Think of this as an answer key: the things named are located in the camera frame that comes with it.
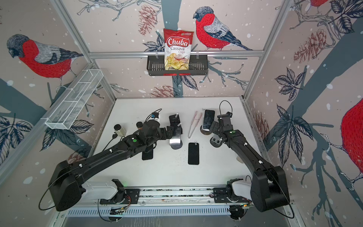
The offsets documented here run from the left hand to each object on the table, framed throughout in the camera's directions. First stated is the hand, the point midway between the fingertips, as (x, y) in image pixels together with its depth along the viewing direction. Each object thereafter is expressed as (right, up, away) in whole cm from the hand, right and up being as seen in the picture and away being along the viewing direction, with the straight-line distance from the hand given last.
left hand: (167, 128), depth 79 cm
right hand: (+30, -1, +8) cm, 31 cm away
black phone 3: (+27, +5, +16) cm, 32 cm away
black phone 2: (+15, -18, +12) cm, 27 cm away
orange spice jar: (-21, 0, +14) cm, 25 cm away
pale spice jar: (-34, -3, +14) cm, 37 cm away
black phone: (-14, -19, +10) cm, 25 cm away
